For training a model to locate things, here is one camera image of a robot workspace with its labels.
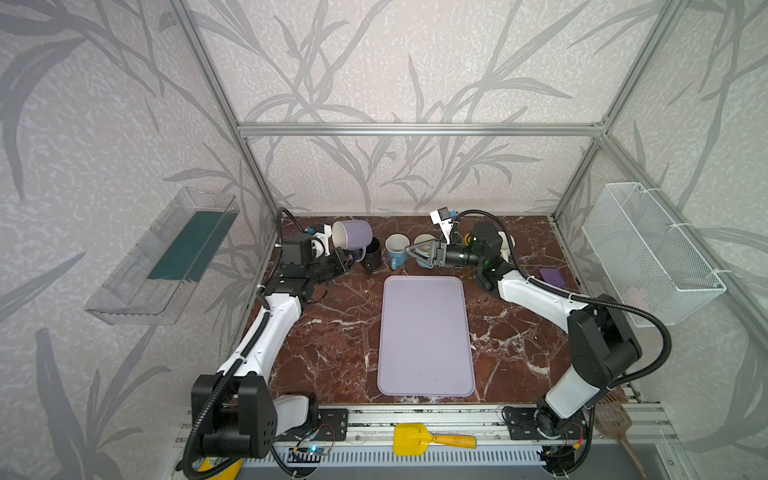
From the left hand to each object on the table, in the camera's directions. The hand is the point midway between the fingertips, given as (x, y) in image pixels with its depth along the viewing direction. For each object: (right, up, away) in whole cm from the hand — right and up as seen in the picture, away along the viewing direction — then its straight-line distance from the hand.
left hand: (361, 246), depth 80 cm
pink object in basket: (+70, -13, -6) cm, 71 cm away
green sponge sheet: (-33, 0, -16) cm, 37 cm away
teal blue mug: (+9, 0, +19) cm, 21 cm away
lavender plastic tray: (+18, -31, +11) cm, 37 cm away
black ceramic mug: (+1, -4, +20) cm, 20 cm away
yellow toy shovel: (+14, -47, -8) cm, 50 cm away
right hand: (+13, +1, -6) cm, 14 cm away
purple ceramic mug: (-3, +3, +5) cm, 6 cm away
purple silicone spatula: (+63, -11, +22) cm, 67 cm away
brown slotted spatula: (+64, -43, -6) cm, 77 cm away
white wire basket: (+65, -3, -16) cm, 67 cm away
